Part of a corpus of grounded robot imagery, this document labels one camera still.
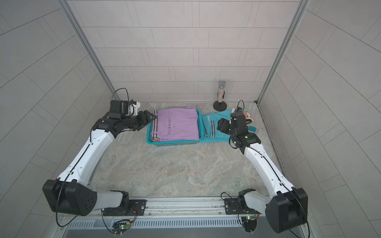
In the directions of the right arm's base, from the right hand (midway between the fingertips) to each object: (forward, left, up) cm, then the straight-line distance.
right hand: (221, 121), depth 81 cm
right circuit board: (-44, -7, -19) cm, 48 cm away
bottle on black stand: (+29, -6, -17) cm, 34 cm away
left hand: (+1, +35, +6) cm, 35 cm away
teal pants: (+3, +5, -16) cm, 17 cm away
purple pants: (+7, +27, -9) cm, 29 cm away
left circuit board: (-42, +50, -16) cm, 67 cm away
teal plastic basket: (+1, +42, -9) cm, 43 cm away
